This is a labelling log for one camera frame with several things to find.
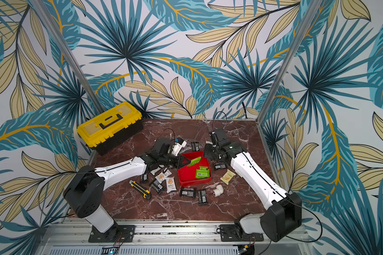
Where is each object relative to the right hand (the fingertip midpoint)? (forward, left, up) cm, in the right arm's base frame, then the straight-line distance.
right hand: (208, 152), depth 81 cm
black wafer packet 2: (-17, +3, -18) cm, 24 cm away
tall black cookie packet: (-6, +35, -17) cm, 40 cm away
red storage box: (-3, +11, -18) cm, 21 cm away
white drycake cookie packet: (-9, +20, -17) cm, 28 cm away
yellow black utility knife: (-14, +33, -17) cm, 40 cm away
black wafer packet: (-14, +11, -17) cm, 25 cm away
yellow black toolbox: (+17, +57, -1) cm, 59 cm away
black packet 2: (+16, +6, -17) cm, 24 cm away
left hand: (-4, +10, -5) cm, 11 cm away
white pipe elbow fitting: (-14, -5, -16) cm, 22 cm away
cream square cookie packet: (-6, -12, -17) cm, 21 cm away
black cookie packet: (-10, +28, -18) cm, 34 cm away
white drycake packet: (-5, +26, -17) cm, 31 cm away
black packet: (+1, -7, -17) cm, 19 cm away
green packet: (-2, +7, -6) cm, 9 cm away
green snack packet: (-4, +2, -15) cm, 16 cm away
